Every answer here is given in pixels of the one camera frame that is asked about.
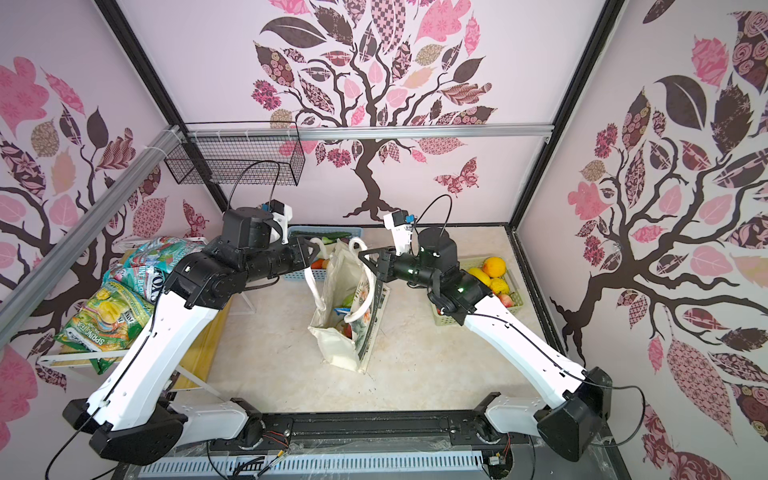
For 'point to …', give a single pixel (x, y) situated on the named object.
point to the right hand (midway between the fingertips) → (361, 252)
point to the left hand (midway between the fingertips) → (317, 253)
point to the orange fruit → (494, 266)
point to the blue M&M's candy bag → (342, 310)
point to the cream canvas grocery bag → (347, 301)
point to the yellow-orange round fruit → (325, 263)
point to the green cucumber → (331, 235)
